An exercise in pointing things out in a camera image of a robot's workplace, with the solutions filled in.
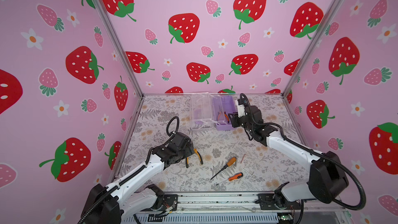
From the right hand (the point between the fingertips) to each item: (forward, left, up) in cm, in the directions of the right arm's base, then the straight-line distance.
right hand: (229, 113), depth 84 cm
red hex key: (-16, -10, -21) cm, 28 cm away
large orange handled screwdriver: (-20, -3, -20) cm, 28 cm away
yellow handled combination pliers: (-16, +17, -19) cm, 30 cm away
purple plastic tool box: (+16, +4, -12) cm, 20 cm away
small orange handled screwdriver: (-28, -5, -21) cm, 35 cm away
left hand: (-19, +20, -11) cm, 30 cm away
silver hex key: (-24, -13, -21) cm, 34 cm away
